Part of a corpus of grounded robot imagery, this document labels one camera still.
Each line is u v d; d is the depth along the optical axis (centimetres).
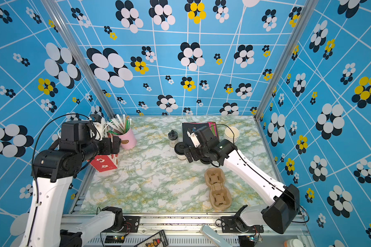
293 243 63
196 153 66
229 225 72
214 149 55
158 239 69
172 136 96
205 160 93
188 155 67
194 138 68
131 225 73
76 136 42
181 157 92
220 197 79
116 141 56
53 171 36
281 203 39
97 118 53
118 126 94
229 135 89
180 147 89
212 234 67
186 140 71
